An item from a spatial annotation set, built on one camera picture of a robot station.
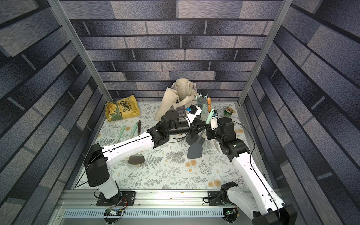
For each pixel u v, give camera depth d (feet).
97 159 1.46
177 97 2.87
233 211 2.40
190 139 3.21
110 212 2.32
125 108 3.49
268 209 1.24
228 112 3.28
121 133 3.29
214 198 2.26
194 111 1.87
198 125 1.96
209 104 2.20
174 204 2.40
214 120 2.14
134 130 3.34
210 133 2.20
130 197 2.43
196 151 2.38
